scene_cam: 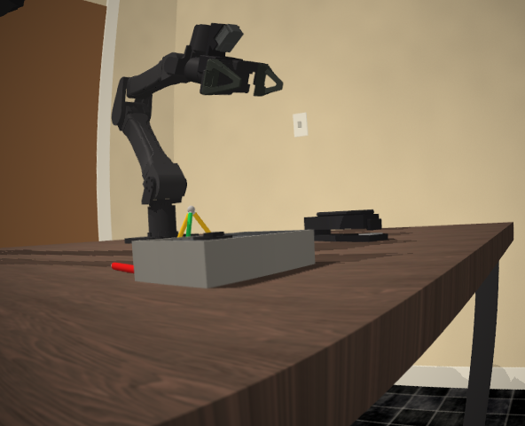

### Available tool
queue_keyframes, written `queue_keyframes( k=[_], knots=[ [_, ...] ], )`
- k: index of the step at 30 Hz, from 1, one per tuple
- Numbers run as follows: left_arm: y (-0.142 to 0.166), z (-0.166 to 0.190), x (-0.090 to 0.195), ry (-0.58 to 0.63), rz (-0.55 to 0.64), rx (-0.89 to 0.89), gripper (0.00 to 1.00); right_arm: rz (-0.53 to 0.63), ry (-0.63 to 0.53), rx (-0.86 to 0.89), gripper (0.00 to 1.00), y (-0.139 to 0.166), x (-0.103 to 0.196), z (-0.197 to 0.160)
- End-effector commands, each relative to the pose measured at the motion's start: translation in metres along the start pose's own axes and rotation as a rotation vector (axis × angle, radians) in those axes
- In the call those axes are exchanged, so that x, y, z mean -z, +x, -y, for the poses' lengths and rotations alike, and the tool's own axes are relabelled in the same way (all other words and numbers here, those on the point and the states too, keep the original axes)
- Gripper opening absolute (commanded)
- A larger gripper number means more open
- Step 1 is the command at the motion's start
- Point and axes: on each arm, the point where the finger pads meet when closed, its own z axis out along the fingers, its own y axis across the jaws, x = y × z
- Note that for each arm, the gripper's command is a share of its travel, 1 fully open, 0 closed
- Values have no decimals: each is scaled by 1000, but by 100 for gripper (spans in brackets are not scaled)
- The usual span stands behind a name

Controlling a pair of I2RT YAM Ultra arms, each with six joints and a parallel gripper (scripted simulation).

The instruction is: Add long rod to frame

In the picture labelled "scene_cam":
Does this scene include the black stapler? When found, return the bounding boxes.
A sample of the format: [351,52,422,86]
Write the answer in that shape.
[304,209,388,242]

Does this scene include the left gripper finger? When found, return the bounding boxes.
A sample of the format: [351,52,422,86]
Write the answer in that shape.
[254,63,283,97]
[201,59,242,95]

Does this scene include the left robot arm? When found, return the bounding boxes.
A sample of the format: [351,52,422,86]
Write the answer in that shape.
[112,23,244,243]

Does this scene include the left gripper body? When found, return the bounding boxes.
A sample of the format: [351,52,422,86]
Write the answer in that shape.
[198,59,259,95]

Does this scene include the yellow rod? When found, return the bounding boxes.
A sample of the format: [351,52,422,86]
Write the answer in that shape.
[192,211,211,233]
[177,212,189,237]

